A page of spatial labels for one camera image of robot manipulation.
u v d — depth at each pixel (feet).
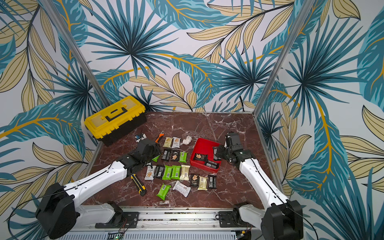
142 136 3.49
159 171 2.89
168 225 2.40
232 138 2.06
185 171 2.89
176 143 3.30
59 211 1.29
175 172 2.89
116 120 3.04
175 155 3.12
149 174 2.88
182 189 2.69
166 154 3.11
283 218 1.27
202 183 2.75
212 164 2.96
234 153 1.92
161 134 3.46
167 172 2.88
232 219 2.44
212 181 2.81
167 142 3.30
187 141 3.29
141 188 2.68
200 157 3.10
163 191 2.68
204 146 3.30
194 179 2.81
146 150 2.06
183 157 3.11
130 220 2.31
